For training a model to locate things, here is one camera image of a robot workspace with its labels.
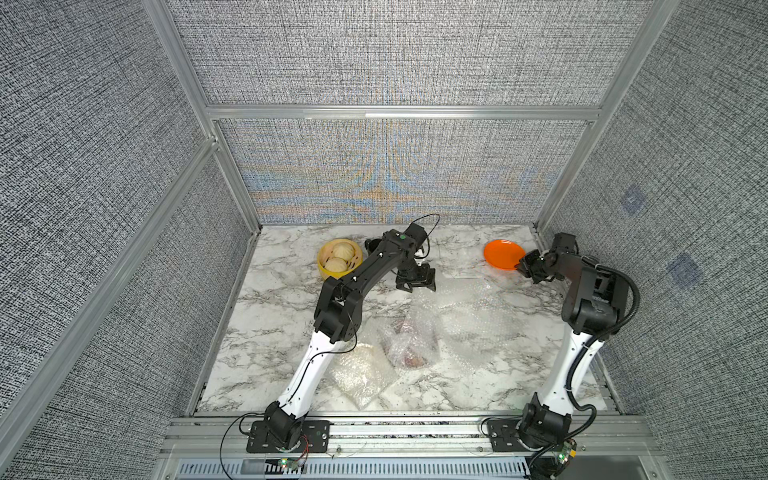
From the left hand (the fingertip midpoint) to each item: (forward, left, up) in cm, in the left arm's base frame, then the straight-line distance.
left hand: (432, 286), depth 94 cm
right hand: (+14, -33, -3) cm, 36 cm away
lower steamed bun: (+11, +31, -1) cm, 33 cm away
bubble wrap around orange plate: (-8, -14, -7) cm, 17 cm away
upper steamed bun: (+16, +28, -1) cm, 33 cm away
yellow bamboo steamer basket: (+19, +35, -4) cm, 40 cm away
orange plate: (+17, -30, -6) cm, 34 cm away
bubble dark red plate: (-18, +9, +1) cm, 20 cm away
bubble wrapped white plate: (-25, +22, -2) cm, 33 cm away
